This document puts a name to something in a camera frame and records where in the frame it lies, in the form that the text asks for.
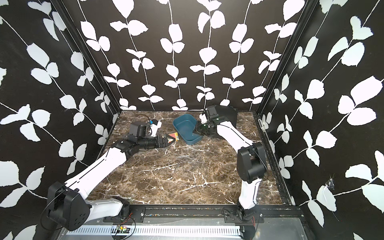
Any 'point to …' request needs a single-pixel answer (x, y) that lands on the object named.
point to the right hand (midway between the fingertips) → (191, 128)
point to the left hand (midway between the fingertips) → (170, 138)
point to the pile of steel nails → (187, 159)
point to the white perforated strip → (187, 231)
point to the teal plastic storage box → (185, 125)
